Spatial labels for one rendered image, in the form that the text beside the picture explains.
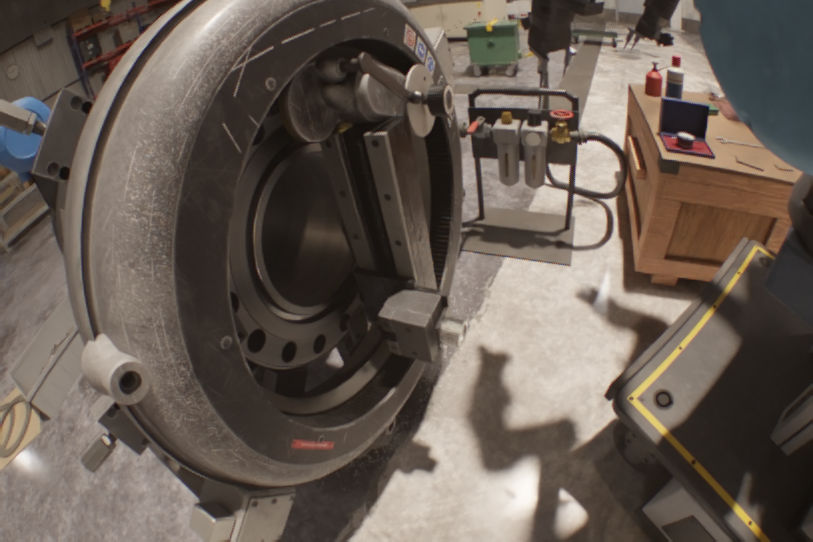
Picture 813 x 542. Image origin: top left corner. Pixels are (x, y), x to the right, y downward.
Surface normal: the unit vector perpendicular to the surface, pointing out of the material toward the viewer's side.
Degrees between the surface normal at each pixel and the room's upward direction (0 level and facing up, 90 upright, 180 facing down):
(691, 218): 90
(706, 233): 90
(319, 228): 50
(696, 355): 0
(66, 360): 90
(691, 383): 0
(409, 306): 1
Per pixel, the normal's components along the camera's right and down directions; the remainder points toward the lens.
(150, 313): 0.66, 0.17
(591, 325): -0.18, -0.78
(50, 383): 0.96, 0.00
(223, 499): -0.32, -0.48
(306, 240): -0.38, -0.29
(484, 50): -0.35, 0.62
